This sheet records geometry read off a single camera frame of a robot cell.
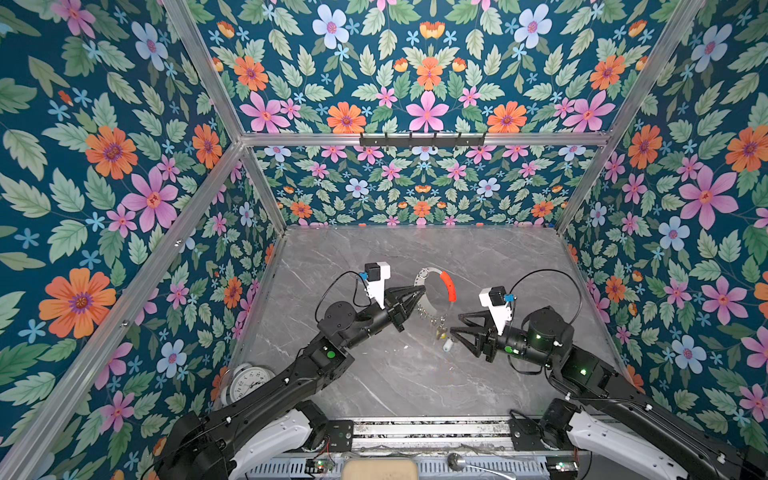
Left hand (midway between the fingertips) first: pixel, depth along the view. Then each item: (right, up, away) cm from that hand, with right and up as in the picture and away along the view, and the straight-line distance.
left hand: (428, 287), depth 61 cm
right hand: (+7, -8, +4) cm, 12 cm away
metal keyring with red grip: (-2, +1, +2) cm, 3 cm away
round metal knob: (+7, -42, +8) cm, 43 cm away
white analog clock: (-48, -27, +19) cm, 59 cm away
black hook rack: (0, +42, +33) cm, 53 cm away
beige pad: (-10, -42, +6) cm, 44 cm away
